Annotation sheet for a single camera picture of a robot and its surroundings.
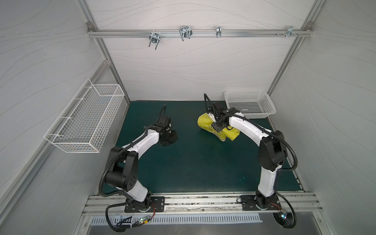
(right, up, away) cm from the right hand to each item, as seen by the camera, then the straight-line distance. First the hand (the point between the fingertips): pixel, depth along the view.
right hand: (220, 122), depth 92 cm
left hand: (-28, -11, -2) cm, 30 cm away
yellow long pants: (-10, 0, +3) cm, 10 cm away
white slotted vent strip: (-27, -47, -22) cm, 58 cm away
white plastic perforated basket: (+28, +13, +19) cm, 37 cm away
